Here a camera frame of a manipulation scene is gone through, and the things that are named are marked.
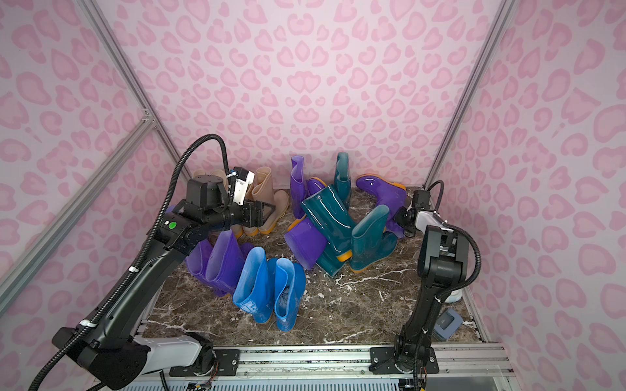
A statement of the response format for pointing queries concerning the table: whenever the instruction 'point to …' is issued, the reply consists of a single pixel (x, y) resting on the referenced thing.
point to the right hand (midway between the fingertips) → (400, 216)
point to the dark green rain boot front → (328, 211)
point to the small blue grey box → (447, 325)
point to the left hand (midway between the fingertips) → (267, 204)
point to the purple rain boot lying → (300, 187)
